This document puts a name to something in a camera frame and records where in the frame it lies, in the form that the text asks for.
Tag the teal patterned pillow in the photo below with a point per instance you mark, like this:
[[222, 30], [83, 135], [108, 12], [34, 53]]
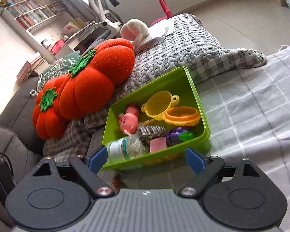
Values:
[[58, 69]]

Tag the grey grid bed sheet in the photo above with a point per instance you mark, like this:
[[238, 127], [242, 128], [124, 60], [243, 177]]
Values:
[[244, 125]]

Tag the beige rubber hand toy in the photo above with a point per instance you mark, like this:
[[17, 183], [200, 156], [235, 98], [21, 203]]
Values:
[[148, 120]]

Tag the large orange pumpkin pillow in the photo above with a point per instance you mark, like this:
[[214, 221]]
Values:
[[99, 77]]

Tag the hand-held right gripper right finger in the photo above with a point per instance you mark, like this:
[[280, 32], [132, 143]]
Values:
[[195, 160]]

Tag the green toy piece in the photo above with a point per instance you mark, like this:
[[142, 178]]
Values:
[[187, 135]]

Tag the pile of pink books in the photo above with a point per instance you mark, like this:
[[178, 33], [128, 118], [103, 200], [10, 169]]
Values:
[[29, 69]]

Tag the pink pig toy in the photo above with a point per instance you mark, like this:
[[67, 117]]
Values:
[[129, 122]]

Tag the small orange pumpkin pillow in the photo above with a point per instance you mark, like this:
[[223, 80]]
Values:
[[48, 120]]

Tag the white bookshelf with books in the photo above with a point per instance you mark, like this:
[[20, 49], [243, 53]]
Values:
[[31, 7]]

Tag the white desk with books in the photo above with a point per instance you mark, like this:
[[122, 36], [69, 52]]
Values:
[[84, 38]]

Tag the green plastic box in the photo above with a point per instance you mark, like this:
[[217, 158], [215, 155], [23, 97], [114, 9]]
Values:
[[193, 89]]

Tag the purple grape toy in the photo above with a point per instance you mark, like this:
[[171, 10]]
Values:
[[174, 135]]

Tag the white office chair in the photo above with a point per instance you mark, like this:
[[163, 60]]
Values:
[[106, 17]]

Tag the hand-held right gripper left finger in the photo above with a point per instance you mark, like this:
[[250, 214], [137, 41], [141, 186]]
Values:
[[98, 159]]

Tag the pink block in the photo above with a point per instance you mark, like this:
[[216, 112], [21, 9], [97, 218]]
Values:
[[158, 145]]

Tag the dark grey padded headboard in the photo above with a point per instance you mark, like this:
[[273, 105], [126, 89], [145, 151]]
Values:
[[14, 116]]

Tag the clear triangular dark packet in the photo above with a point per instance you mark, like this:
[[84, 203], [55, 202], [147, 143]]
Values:
[[149, 130]]

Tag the white plush toy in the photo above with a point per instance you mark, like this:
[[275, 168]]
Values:
[[133, 29]]

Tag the red plastic object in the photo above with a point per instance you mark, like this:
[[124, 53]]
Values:
[[164, 7]]

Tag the white paper sheet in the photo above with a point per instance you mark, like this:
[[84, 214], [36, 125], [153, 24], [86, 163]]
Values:
[[162, 29]]

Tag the yellow toy pot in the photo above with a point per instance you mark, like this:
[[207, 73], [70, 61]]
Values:
[[159, 106]]

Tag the grey checkered quilt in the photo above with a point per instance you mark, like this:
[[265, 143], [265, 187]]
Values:
[[72, 135]]

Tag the clear cotton swab bottle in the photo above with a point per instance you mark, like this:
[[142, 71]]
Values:
[[125, 149]]

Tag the grey checkered quilted pillow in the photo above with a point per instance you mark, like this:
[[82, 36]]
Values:
[[183, 53]]

